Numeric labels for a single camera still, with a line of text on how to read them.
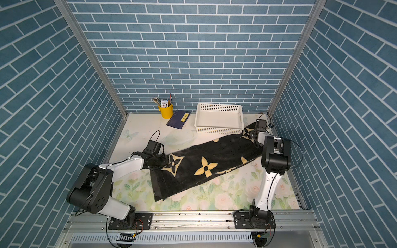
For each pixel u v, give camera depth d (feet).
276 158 1.86
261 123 2.83
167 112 3.77
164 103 3.47
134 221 2.28
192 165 2.94
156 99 3.51
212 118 3.86
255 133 2.66
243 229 2.37
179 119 3.81
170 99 3.67
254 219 2.22
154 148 2.43
